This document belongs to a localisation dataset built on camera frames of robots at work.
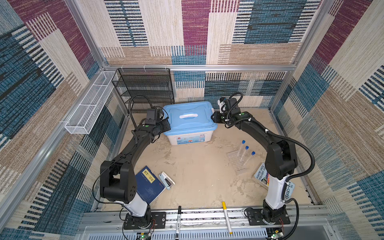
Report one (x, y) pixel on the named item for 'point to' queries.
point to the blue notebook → (148, 186)
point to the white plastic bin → (190, 138)
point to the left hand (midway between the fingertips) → (167, 122)
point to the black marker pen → (178, 222)
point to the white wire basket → (82, 120)
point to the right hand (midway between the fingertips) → (213, 118)
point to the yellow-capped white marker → (225, 209)
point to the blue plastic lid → (187, 117)
